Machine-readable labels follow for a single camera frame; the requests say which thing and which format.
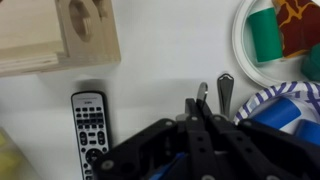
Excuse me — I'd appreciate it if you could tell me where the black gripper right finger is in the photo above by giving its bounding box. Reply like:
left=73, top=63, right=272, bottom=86
left=200, top=100, right=268, bottom=180

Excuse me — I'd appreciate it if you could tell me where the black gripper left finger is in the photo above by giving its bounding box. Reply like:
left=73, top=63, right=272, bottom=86
left=179, top=97, right=218, bottom=180

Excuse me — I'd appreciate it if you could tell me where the blue patterned paper plate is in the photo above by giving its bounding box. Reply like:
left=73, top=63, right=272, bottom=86
left=233, top=80, right=320, bottom=134

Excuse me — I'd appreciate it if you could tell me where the blue cylinder block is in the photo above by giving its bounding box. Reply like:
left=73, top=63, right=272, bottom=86
left=258, top=97, right=302, bottom=129

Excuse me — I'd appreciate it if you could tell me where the white foam plate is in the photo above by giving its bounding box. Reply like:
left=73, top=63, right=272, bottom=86
left=232, top=0, right=320, bottom=88

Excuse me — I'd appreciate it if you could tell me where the grey black remote control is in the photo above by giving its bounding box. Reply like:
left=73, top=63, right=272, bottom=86
left=70, top=90, right=111, bottom=180

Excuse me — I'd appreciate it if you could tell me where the green cylinder block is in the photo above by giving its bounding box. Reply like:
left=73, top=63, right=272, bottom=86
left=246, top=7, right=284, bottom=63

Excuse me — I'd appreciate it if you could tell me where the dark green octagon block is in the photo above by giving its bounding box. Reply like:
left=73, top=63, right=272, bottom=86
left=300, top=43, right=320, bottom=83

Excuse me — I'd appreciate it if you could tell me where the brown giraffe pattern piece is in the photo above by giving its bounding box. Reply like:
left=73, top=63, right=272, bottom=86
left=271, top=0, right=320, bottom=58

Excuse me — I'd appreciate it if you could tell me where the wooden shape sorter box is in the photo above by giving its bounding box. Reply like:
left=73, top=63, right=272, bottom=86
left=0, top=0, right=122, bottom=78

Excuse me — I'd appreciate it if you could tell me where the metal utensil handle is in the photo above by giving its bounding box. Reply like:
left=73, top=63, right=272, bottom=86
left=217, top=73, right=235, bottom=118

